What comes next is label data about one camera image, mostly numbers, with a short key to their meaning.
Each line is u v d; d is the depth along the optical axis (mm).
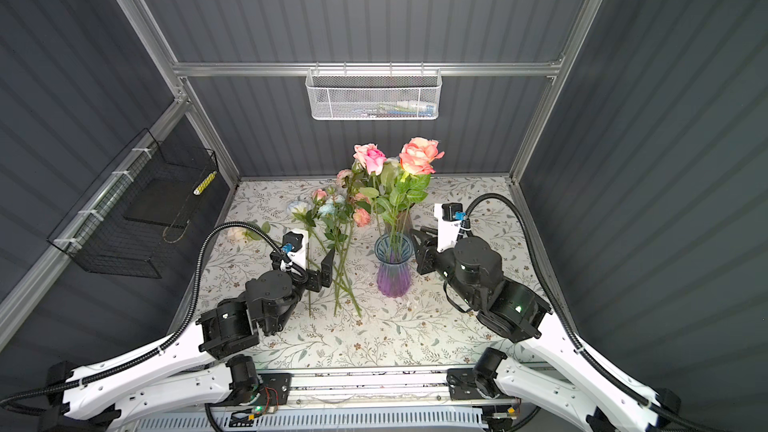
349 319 847
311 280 598
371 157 630
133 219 722
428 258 545
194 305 482
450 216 517
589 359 411
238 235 1001
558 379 550
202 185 809
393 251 781
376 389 754
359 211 1039
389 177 685
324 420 770
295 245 543
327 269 611
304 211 1075
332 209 1055
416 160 611
